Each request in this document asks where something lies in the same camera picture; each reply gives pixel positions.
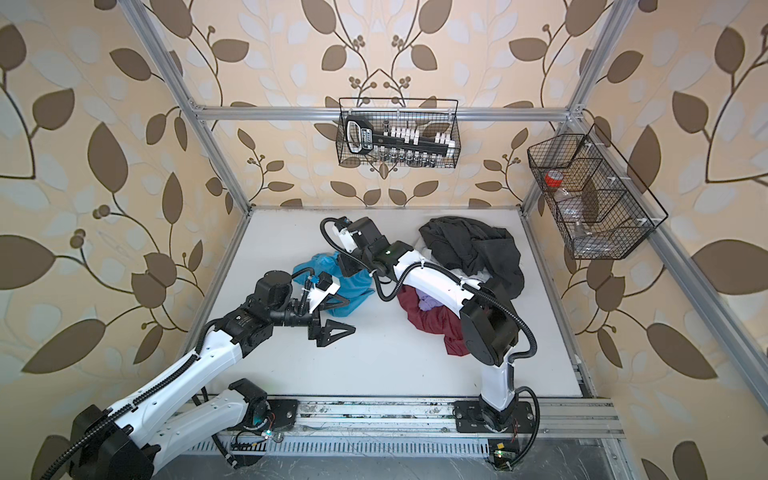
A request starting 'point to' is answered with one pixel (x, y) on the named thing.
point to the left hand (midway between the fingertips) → (351, 313)
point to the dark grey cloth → (482, 251)
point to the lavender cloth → (426, 302)
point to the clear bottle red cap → (574, 213)
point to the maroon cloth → (439, 320)
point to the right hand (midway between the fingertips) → (340, 259)
